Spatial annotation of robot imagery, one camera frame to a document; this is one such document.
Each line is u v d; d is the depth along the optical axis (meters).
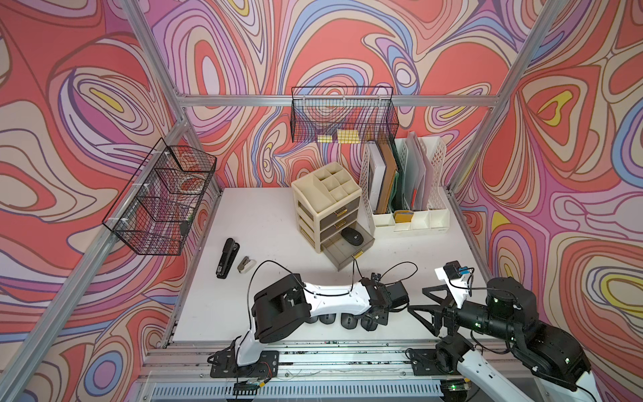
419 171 0.86
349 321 0.80
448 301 0.52
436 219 1.04
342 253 0.97
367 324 0.82
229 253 0.98
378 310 0.58
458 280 0.51
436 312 0.50
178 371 0.73
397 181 0.86
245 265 0.93
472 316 0.51
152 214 0.73
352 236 0.99
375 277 0.77
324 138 0.83
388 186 0.96
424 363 0.73
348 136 0.91
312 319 0.82
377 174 0.93
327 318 0.80
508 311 0.41
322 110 1.02
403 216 0.99
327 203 0.84
